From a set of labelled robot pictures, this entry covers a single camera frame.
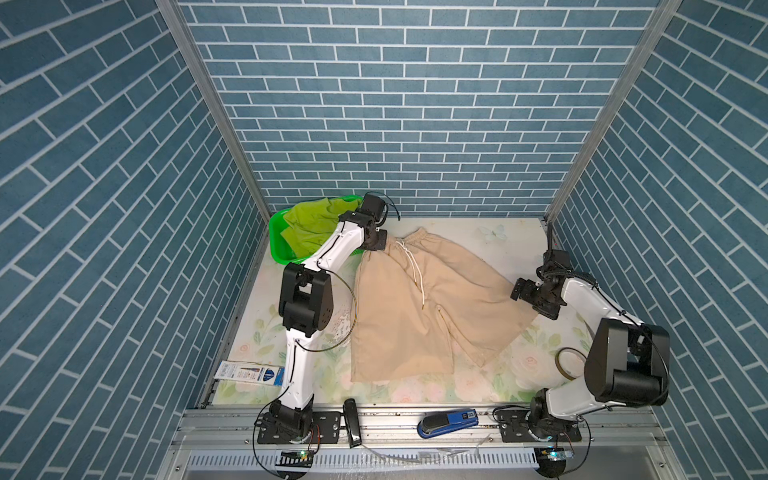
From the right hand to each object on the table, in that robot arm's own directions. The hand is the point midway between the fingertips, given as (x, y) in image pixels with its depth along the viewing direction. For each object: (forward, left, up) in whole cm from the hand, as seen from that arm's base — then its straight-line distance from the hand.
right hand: (523, 297), depth 91 cm
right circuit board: (-40, -2, -9) cm, 41 cm away
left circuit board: (-45, +61, -8) cm, 76 cm away
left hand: (+14, +48, +6) cm, 50 cm away
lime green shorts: (+23, +74, +3) cm, 78 cm away
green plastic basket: (+14, +84, -2) cm, 85 cm away
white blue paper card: (-28, +76, -3) cm, 81 cm away
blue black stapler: (-37, +27, 0) cm, 46 cm away
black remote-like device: (-37, +47, -3) cm, 60 cm away
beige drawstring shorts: (0, +32, -4) cm, 32 cm away
